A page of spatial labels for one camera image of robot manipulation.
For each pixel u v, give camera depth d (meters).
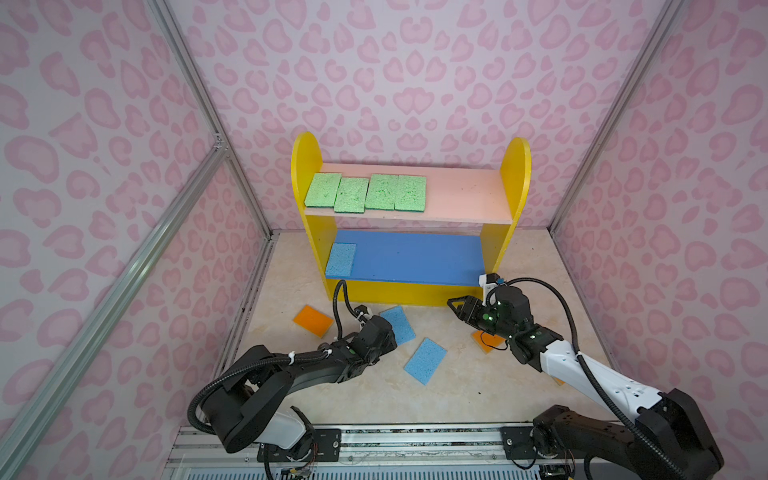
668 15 0.69
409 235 1.21
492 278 0.76
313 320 0.95
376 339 0.69
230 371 0.46
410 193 0.71
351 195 0.71
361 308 0.82
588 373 0.49
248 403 0.43
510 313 0.63
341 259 0.92
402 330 0.93
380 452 0.73
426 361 0.86
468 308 0.72
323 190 0.71
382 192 0.71
